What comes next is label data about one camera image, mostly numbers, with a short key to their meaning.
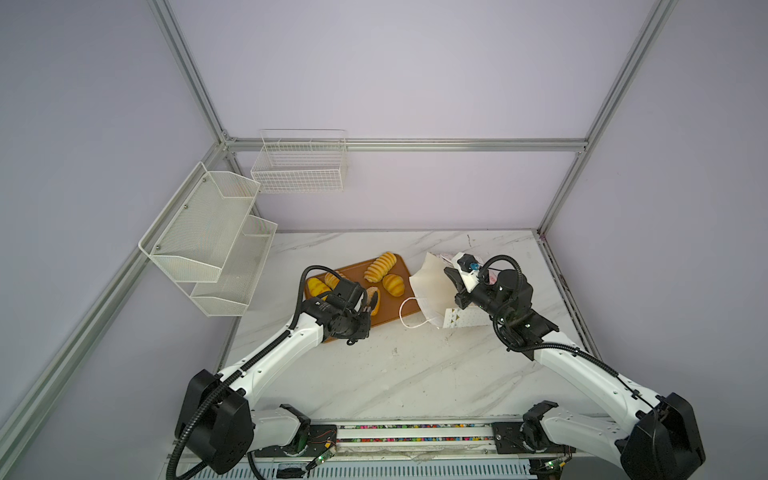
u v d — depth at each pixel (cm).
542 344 54
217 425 40
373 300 92
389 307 93
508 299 56
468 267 62
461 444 74
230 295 75
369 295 94
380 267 104
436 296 88
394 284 99
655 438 39
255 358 45
